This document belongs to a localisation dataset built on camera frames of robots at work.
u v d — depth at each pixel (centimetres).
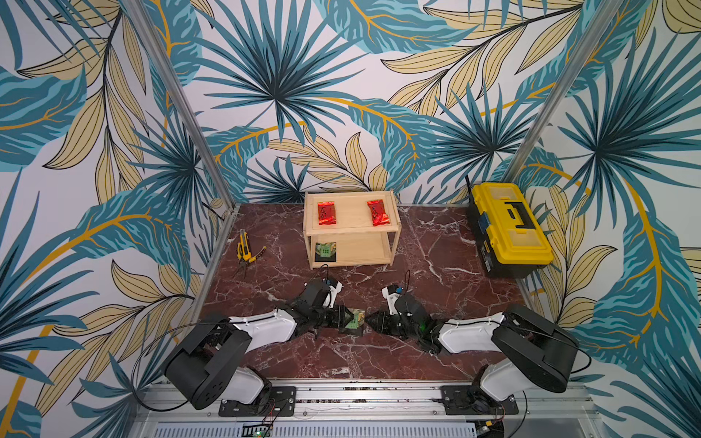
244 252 103
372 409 73
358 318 88
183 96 84
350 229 86
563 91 83
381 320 76
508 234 89
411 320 68
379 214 86
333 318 78
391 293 82
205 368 42
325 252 100
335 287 82
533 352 45
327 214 87
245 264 100
